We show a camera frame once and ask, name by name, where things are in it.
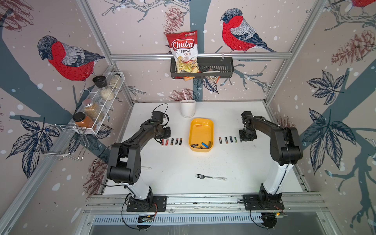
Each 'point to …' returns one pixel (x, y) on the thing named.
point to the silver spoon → (146, 167)
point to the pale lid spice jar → (115, 81)
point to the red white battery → (167, 142)
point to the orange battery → (199, 125)
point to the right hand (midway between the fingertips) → (244, 137)
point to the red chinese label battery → (162, 142)
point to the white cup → (188, 108)
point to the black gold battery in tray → (194, 145)
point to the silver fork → (200, 176)
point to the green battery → (236, 141)
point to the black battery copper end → (226, 140)
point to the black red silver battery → (176, 141)
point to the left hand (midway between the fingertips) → (170, 131)
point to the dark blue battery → (231, 139)
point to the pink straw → (185, 95)
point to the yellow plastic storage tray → (201, 130)
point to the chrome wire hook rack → (65, 141)
